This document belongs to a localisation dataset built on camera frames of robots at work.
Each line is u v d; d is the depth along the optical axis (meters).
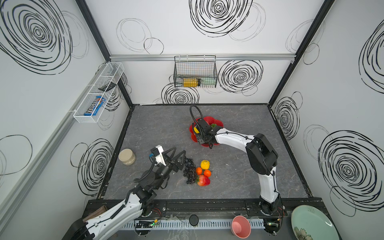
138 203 0.57
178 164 0.64
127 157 0.85
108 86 0.76
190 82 0.88
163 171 0.65
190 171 0.82
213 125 1.00
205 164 0.85
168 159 0.68
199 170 0.83
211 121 1.05
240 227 0.68
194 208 0.75
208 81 0.87
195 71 0.99
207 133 0.71
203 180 0.79
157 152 0.64
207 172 0.82
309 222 0.69
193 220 0.63
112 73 0.94
